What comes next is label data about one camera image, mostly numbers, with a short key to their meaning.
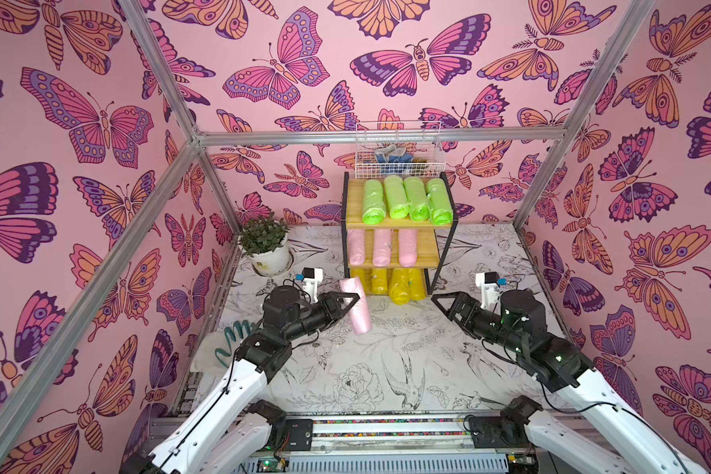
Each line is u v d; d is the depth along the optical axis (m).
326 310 0.62
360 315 0.68
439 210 0.71
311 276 0.68
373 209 0.72
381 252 0.85
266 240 0.92
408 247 0.87
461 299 0.61
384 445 0.73
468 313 0.60
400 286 0.96
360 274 0.99
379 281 0.97
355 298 0.69
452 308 0.61
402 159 0.93
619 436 0.43
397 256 0.86
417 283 0.99
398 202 0.73
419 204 0.73
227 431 0.47
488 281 0.65
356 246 0.87
